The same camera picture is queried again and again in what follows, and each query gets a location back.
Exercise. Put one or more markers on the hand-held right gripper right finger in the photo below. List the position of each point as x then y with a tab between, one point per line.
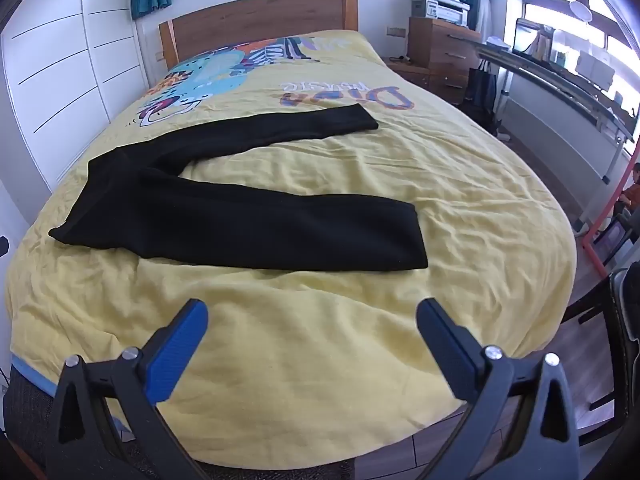
442	340

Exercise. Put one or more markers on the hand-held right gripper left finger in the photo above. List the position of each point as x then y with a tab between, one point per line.
182	340

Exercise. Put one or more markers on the black pants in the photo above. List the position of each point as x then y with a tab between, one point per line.
225	220

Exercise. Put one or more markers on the yellow printed blanket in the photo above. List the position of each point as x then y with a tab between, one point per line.
300	360

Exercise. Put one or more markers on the grey bed base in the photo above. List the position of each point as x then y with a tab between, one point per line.
30	400

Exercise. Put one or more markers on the black chair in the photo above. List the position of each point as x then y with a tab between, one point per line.
617	340

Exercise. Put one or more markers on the black bag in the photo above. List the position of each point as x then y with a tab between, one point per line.
481	92

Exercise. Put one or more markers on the low wooden nightstand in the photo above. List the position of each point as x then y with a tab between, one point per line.
407	72

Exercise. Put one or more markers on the long grey desk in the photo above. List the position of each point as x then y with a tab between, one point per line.
550	77

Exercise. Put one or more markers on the wooden dresser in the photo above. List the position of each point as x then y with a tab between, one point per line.
440	55

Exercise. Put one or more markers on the white wardrobe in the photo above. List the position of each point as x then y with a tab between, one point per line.
60	60

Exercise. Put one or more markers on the wooden headboard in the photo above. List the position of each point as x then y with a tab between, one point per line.
250	25

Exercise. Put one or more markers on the white printer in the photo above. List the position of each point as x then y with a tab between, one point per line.
442	7

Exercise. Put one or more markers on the round white lamp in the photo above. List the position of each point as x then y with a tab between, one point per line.
581	11

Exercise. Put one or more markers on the wall socket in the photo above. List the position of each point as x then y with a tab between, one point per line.
396	31

